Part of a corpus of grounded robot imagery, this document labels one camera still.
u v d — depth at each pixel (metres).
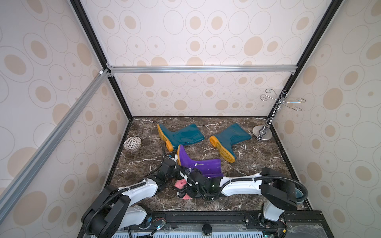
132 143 1.02
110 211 0.42
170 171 0.69
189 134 1.06
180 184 0.78
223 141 0.99
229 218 0.75
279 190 0.45
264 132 1.21
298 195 0.76
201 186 0.62
